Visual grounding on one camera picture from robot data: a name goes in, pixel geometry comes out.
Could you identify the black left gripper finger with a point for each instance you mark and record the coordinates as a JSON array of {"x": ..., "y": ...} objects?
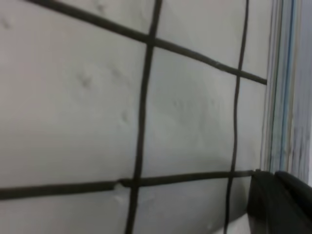
[{"x": 279, "y": 203}]

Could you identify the white HEEC exhibition book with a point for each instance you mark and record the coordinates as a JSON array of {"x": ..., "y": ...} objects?
[{"x": 287, "y": 129}]

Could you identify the white grid-pattern tablecloth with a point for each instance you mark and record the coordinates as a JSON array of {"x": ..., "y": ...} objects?
[{"x": 130, "y": 116}]

